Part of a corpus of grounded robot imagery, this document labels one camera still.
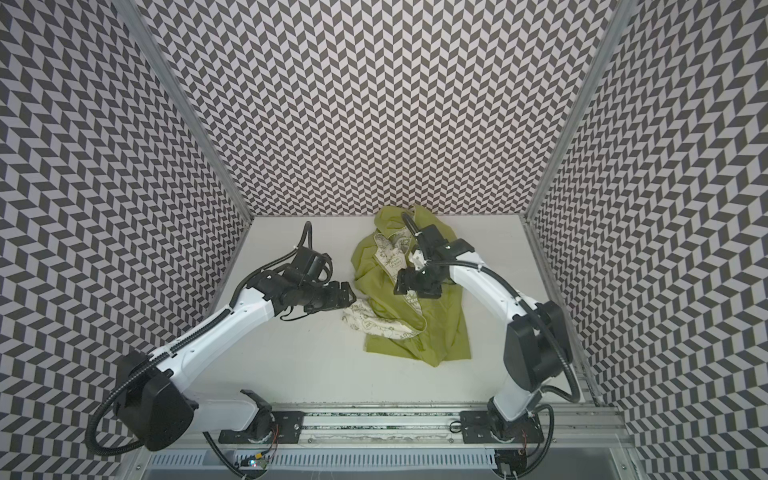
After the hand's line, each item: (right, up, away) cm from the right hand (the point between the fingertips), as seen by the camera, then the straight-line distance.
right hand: (409, 289), depth 83 cm
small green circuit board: (-35, -36, -17) cm, 53 cm away
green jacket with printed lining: (0, -9, 0) cm, 9 cm away
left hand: (-17, -2, -4) cm, 17 cm away
